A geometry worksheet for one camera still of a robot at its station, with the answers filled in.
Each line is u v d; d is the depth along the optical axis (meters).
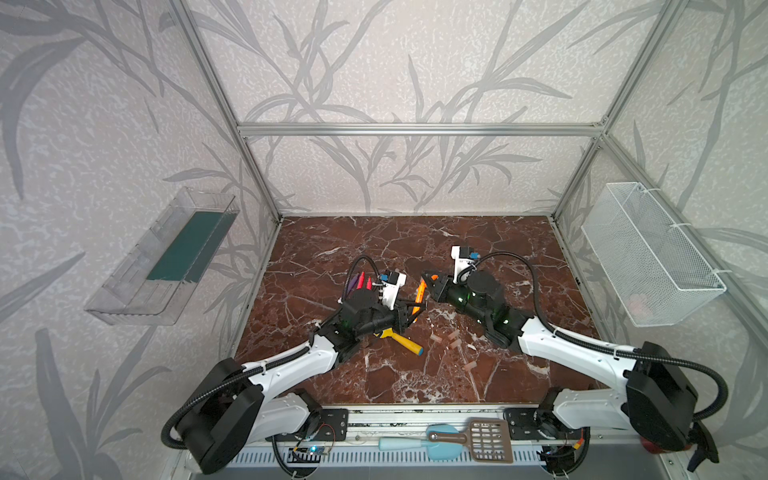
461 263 0.69
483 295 0.57
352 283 1.00
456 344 0.87
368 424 0.75
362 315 0.62
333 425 0.73
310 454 0.72
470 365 0.83
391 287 0.70
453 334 0.89
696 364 0.41
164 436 0.39
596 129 0.94
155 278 0.63
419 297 0.75
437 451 0.71
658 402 0.41
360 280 1.01
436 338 0.89
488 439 0.72
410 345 0.85
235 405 0.41
